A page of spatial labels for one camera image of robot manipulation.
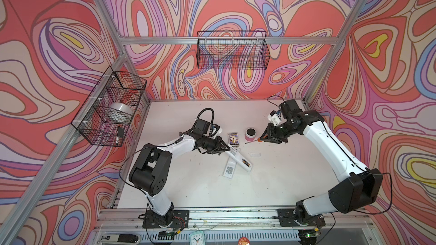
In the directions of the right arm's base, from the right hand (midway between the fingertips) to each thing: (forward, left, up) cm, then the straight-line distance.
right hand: (264, 142), depth 76 cm
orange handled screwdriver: (+1, +3, 0) cm, 3 cm away
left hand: (+2, +15, -9) cm, 18 cm away
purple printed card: (+14, +12, -17) cm, 25 cm away
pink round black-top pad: (+14, +3, -14) cm, 20 cm away
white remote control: (-4, +16, -17) cm, 24 cm away
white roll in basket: (+12, +63, +14) cm, 66 cm away
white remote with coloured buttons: (-1, +10, -13) cm, 17 cm away
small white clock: (-34, +31, -17) cm, 49 cm away
